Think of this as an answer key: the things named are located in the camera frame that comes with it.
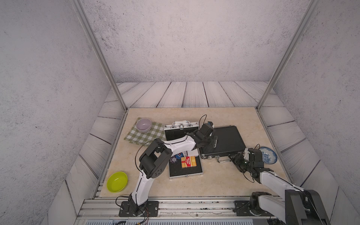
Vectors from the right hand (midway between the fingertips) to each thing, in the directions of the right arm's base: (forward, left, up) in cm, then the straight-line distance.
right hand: (232, 157), depth 89 cm
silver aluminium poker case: (+7, +32, +20) cm, 39 cm away
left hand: (+8, +8, +5) cm, 13 cm away
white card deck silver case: (+3, +24, +1) cm, 24 cm away
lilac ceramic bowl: (+26, +61, +1) cm, 66 cm away
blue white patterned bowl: (+2, -25, -2) cm, 25 cm away
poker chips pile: (-1, +37, 0) cm, 37 cm away
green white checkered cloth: (+21, +50, 0) cm, 54 cm away
